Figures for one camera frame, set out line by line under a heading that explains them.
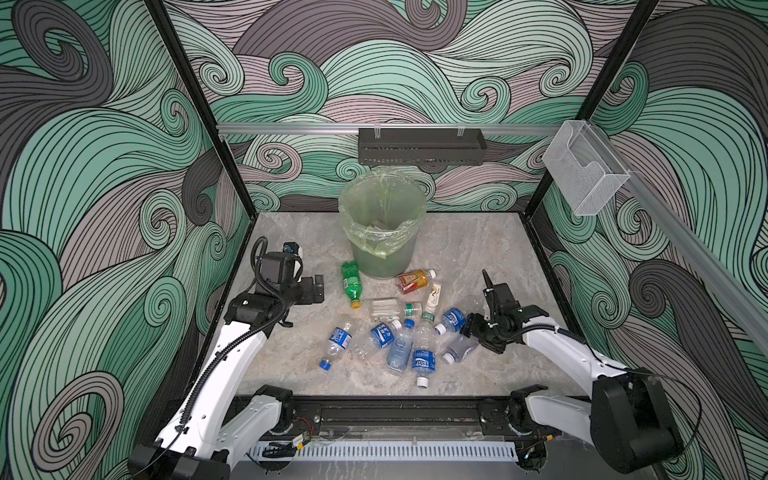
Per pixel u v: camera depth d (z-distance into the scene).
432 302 0.90
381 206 1.01
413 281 0.95
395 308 0.93
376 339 0.82
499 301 0.69
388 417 0.74
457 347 0.84
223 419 0.43
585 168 0.78
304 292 0.67
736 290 0.53
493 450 0.70
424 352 0.79
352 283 0.94
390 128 0.93
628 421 0.40
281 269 0.56
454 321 0.85
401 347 0.81
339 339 0.81
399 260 1.01
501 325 0.65
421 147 0.95
